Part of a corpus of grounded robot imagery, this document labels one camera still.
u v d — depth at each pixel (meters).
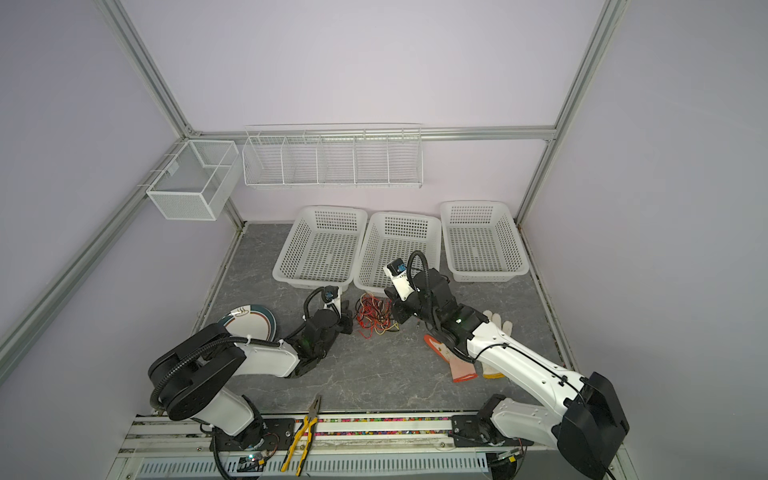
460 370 0.84
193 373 0.45
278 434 0.74
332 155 0.99
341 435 0.75
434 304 0.57
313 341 0.68
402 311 0.68
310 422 0.75
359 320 0.89
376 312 0.93
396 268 0.64
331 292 0.76
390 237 1.15
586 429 0.39
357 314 0.93
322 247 1.12
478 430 0.67
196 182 0.99
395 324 0.90
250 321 0.94
